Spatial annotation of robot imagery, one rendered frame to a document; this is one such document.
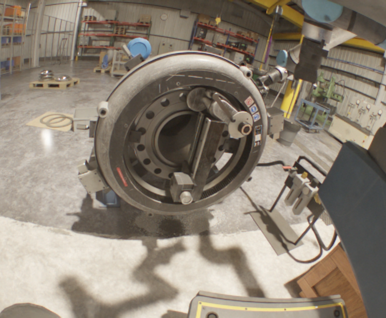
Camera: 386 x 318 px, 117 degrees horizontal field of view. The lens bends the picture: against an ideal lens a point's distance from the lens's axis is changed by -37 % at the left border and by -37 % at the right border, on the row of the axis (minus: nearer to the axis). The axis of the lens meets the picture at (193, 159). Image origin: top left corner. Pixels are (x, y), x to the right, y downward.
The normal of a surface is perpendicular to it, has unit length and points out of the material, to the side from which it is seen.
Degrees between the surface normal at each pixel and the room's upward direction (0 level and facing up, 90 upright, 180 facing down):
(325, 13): 114
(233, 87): 90
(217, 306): 0
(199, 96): 90
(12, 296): 0
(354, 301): 90
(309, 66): 122
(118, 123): 90
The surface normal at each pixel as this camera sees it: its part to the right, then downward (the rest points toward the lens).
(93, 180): 0.30, 0.53
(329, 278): -0.93, -0.02
